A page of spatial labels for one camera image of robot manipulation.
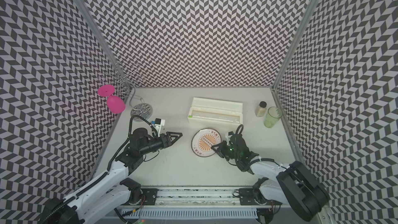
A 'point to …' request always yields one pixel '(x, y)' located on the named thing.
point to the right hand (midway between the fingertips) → (211, 150)
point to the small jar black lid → (263, 104)
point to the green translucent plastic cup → (272, 116)
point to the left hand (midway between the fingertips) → (180, 138)
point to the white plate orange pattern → (203, 139)
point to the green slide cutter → (190, 116)
